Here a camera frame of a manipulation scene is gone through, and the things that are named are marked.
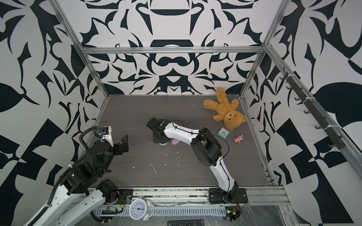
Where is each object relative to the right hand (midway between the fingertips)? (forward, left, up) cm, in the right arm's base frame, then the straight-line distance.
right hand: (157, 138), depth 92 cm
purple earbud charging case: (-2, -11, -2) cm, 12 cm away
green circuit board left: (-37, +19, -3) cm, 41 cm away
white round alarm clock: (-37, +4, -1) cm, 38 cm away
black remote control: (-43, -18, -3) cm, 46 cm away
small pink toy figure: (0, -52, -2) cm, 53 cm away
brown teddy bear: (+20, -48, +3) cm, 52 cm away
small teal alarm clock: (+5, -44, -2) cm, 44 cm away
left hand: (-8, +16, +20) cm, 28 cm away
